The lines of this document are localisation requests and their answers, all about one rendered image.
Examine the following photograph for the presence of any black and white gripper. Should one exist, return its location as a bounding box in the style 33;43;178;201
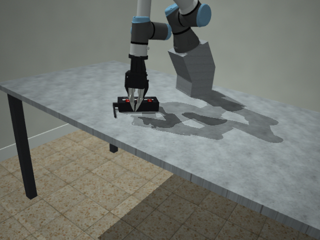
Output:
124;54;149;112

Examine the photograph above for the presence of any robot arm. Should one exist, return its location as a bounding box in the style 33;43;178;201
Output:
130;0;212;57

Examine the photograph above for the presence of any black power strip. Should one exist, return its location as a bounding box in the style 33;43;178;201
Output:
113;96;159;117

